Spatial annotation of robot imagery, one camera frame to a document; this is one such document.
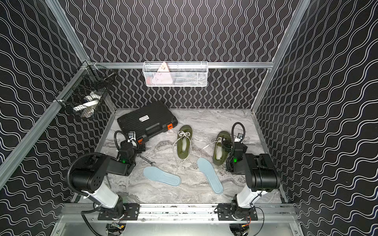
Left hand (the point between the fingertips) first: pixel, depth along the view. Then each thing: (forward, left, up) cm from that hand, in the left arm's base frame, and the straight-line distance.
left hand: (134, 137), depth 93 cm
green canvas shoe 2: (-2, -56, -3) cm, 56 cm away
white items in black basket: (+3, +16, +26) cm, 31 cm away
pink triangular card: (+27, -17, +28) cm, 43 cm away
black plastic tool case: (+15, -4, -1) cm, 16 cm away
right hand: (+4, -65, -2) cm, 65 cm away
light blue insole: (-20, -17, -9) cm, 27 cm away
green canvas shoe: (+2, -31, -4) cm, 32 cm away
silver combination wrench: (-13, -13, -9) cm, 20 cm away
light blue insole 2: (-12, -46, -8) cm, 48 cm away
